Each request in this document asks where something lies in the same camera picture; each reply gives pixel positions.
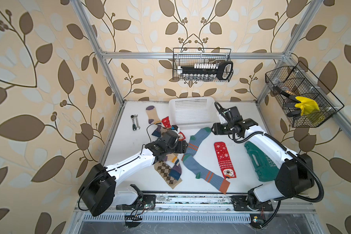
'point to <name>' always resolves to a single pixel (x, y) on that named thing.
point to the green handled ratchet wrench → (134, 125)
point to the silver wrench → (138, 126)
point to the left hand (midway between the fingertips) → (182, 142)
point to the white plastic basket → (192, 113)
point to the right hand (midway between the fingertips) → (215, 129)
